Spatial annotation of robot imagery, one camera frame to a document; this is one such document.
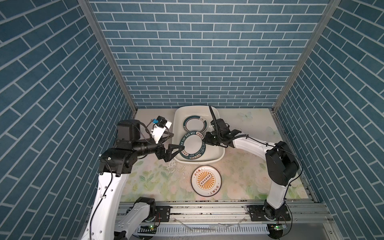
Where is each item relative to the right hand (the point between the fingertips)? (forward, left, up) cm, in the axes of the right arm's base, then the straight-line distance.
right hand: (201, 138), depth 90 cm
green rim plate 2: (-4, +4, -4) cm, 7 cm away
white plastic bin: (+26, -10, -2) cm, 28 cm away
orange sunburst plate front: (-22, -5, -11) cm, 25 cm away
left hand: (-19, +8, +25) cm, 32 cm away
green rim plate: (+21, +6, -10) cm, 24 cm away
